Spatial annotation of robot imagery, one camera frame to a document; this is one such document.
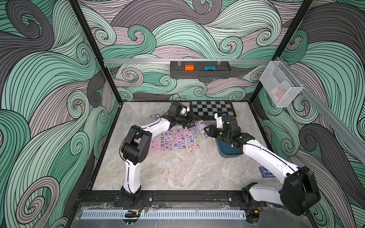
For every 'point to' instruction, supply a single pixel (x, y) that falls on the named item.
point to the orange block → (189, 67)
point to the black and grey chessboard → (206, 109)
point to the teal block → (209, 67)
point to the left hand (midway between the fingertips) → (201, 119)
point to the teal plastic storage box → (226, 150)
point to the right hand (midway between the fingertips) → (207, 129)
